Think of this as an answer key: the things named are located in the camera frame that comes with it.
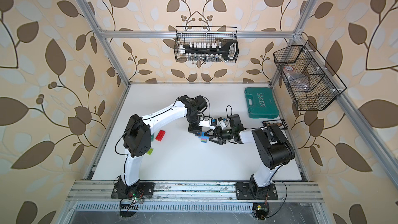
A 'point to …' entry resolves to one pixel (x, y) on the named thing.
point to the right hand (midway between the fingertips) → (207, 137)
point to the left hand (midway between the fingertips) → (201, 131)
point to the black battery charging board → (266, 124)
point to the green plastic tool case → (261, 102)
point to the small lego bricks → (203, 140)
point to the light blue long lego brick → (203, 136)
